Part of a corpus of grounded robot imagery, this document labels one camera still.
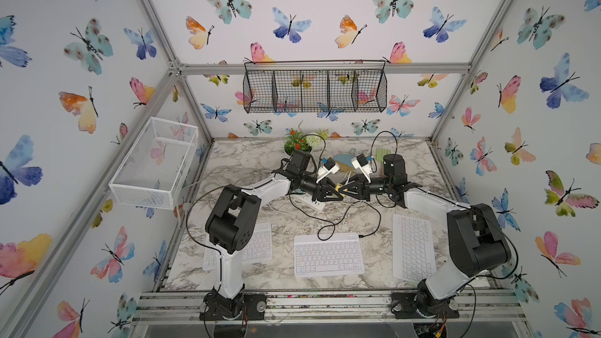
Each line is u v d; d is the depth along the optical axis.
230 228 0.52
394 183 0.72
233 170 1.08
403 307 0.74
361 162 0.75
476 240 0.46
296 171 0.76
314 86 0.98
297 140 0.96
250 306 0.74
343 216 0.93
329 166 0.77
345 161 0.77
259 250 0.85
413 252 0.84
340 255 0.84
